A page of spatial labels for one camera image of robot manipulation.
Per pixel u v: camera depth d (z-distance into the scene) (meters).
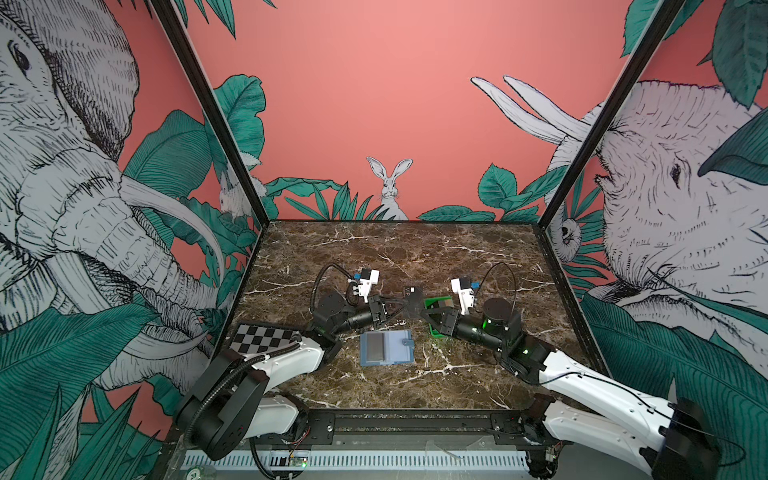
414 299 0.74
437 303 0.93
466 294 0.69
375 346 0.88
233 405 0.42
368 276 0.73
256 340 0.86
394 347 0.88
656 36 0.73
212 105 0.84
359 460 0.70
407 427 0.76
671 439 0.41
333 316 0.62
